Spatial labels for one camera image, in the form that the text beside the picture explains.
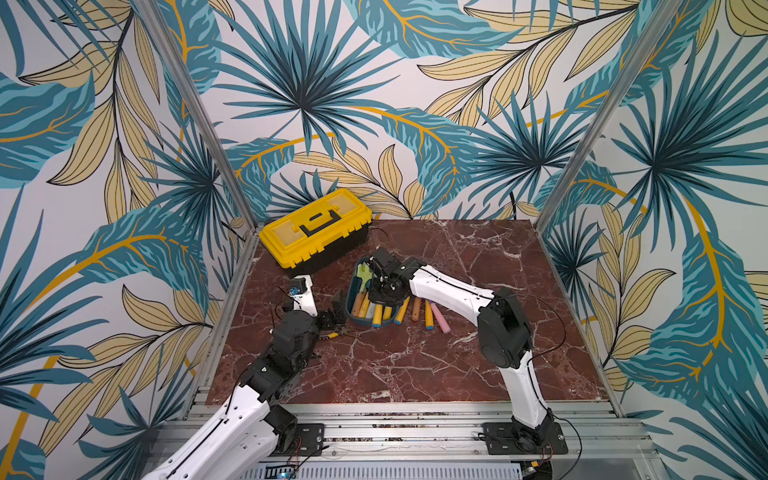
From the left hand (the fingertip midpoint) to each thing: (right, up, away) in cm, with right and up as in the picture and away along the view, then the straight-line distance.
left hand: (325, 296), depth 75 cm
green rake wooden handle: (+6, -4, +19) cm, 20 cm away
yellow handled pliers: (-2, -14, +15) cm, 20 cm away
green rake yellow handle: (+20, -8, +19) cm, 29 cm away
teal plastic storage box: (+7, +2, +24) cm, 25 cm away
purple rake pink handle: (+33, -12, +16) cm, 39 cm away
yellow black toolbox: (-6, +17, +19) cm, 26 cm away
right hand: (+11, -3, +17) cm, 20 cm away
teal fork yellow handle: (+8, -6, +18) cm, 20 cm away
